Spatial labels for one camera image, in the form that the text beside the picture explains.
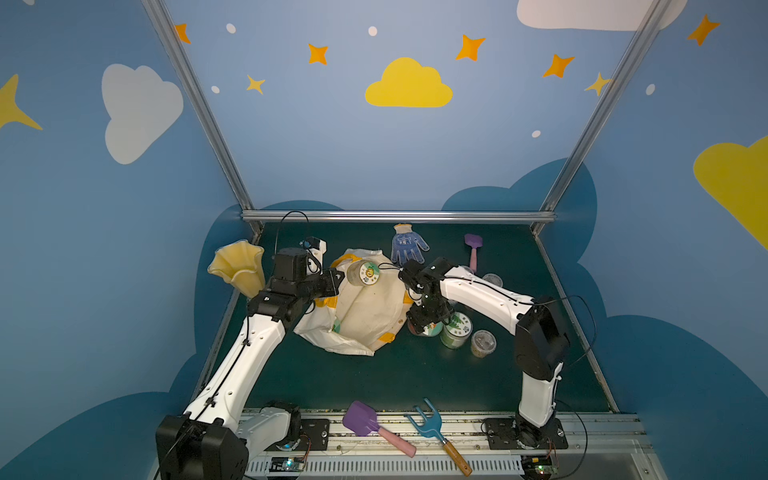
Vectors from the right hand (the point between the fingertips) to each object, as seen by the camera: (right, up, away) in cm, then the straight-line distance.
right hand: (432, 320), depth 87 cm
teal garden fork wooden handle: (-2, -25, -12) cm, 28 cm away
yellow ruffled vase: (-58, +17, +2) cm, 60 cm away
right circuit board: (+23, -32, -16) cm, 43 cm away
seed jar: (+15, -6, -2) cm, 16 cm away
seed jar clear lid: (+23, +12, +12) cm, 28 cm away
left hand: (-23, +15, -9) cm, 29 cm away
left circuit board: (-38, -31, -16) cm, 51 cm away
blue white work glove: (-5, +23, +30) cm, 38 cm away
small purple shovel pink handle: (+21, +25, +28) cm, 43 cm away
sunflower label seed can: (-21, +13, +8) cm, 26 cm away
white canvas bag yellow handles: (-22, -1, +7) cm, 23 cm away
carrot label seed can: (-1, -2, -3) cm, 4 cm away
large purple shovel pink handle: (-20, -24, -11) cm, 33 cm away
